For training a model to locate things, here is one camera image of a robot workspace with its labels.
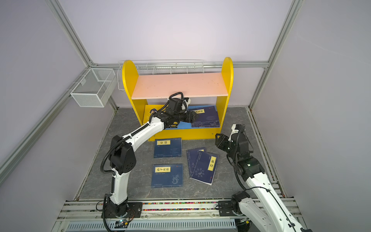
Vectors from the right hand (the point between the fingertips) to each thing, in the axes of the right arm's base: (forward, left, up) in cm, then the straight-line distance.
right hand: (218, 135), depth 75 cm
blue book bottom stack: (-13, +29, -23) cm, 39 cm away
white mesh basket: (+35, +81, +3) cm, 88 cm away
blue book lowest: (-2, +14, -23) cm, 27 cm away
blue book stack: (+19, +5, -8) cm, 21 cm away
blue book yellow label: (+5, +32, -23) cm, 40 cm away
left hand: (+16, +12, -2) cm, 20 cm away
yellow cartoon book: (+23, +42, -2) cm, 48 cm away
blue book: (-9, +7, -22) cm, 25 cm away
